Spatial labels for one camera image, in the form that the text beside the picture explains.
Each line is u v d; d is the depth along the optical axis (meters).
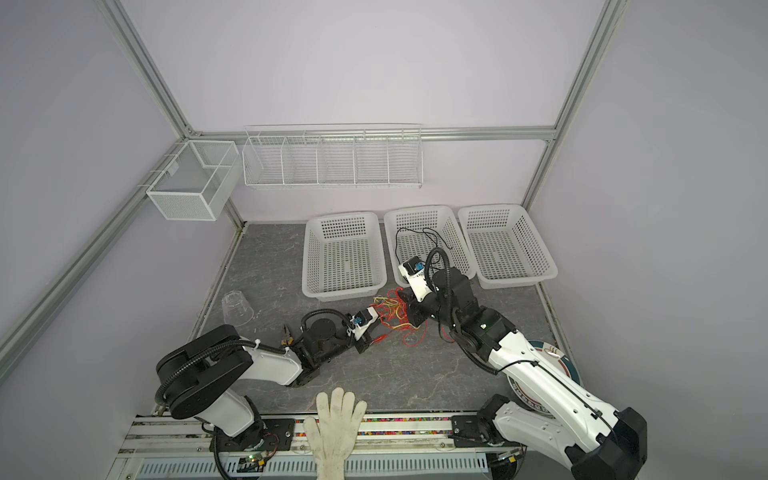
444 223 1.14
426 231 1.15
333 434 0.74
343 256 1.09
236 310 0.95
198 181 1.02
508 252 1.11
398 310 0.72
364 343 0.74
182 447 0.73
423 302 0.63
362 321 0.69
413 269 0.61
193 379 0.45
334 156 0.98
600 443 0.38
